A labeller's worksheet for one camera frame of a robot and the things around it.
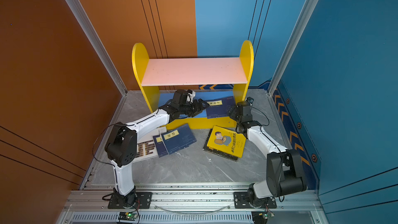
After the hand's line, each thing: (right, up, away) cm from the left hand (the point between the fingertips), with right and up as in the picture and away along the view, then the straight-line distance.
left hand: (208, 106), depth 87 cm
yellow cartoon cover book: (+11, -21, +4) cm, 24 cm away
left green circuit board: (-36, -50, -16) cm, 64 cm away
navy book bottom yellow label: (-27, -23, 0) cm, 35 cm away
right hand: (+16, -2, +4) cm, 16 cm away
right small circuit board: (+24, -51, -16) cm, 59 cm away
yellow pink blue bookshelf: (-4, -10, +10) cm, 14 cm away
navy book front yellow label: (+7, -1, +5) cm, 8 cm away
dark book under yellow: (+6, -26, +1) cm, 27 cm away
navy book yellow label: (-18, -19, +5) cm, 27 cm away
